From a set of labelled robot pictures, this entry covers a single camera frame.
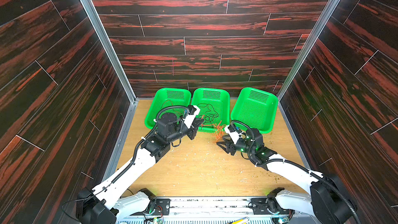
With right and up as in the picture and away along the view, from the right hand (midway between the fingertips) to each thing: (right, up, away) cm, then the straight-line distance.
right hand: (221, 137), depth 82 cm
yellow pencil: (+7, -37, -12) cm, 39 cm away
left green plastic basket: (-37, +26, +37) cm, 58 cm away
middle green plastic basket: (0, +17, +32) cm, 36 cm away
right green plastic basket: (+32, +17, +34) cm, 49 cm away
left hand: (-10, +10, -13) cm, 19 cm away
